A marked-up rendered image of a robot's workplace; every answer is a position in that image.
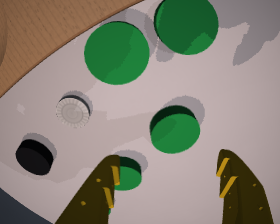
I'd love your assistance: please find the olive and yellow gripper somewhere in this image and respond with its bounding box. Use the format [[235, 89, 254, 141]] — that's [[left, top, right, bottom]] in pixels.
[[55, 149, 274, 224]]

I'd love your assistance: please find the black disc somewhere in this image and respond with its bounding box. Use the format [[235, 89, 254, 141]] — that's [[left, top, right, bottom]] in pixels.
[[15, 139, 53, 175]]

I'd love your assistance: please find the tan tray with round pockets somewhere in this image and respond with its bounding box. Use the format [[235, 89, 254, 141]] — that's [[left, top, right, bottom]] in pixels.
[[0, 0, 144, 98]]

